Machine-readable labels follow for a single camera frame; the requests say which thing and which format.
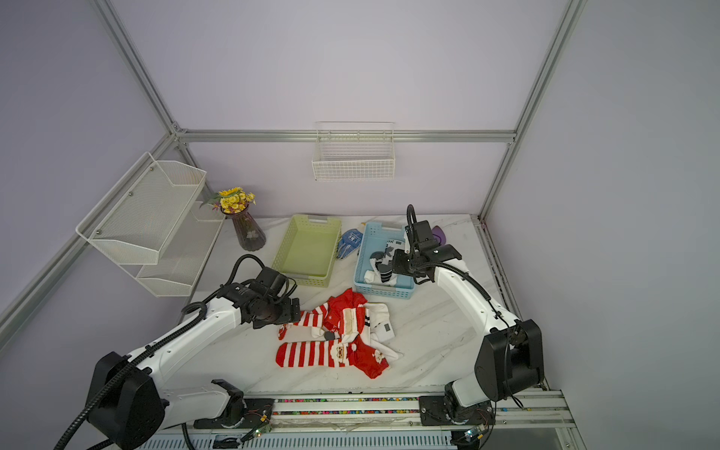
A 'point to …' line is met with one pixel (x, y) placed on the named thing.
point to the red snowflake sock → (343, 315)
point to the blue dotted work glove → (349, 242)
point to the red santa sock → (369, 362)
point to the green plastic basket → (308, 249)
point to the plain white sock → (372, 277)
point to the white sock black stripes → (378, 319)
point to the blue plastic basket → (375, 236)
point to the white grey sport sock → (382, 262)
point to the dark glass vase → (249, 233)
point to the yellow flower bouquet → (233, 200)
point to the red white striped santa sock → (333, 353)
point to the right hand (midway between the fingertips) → (399, 268)
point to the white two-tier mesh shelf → (152, 225)
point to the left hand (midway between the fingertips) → (286, 319)
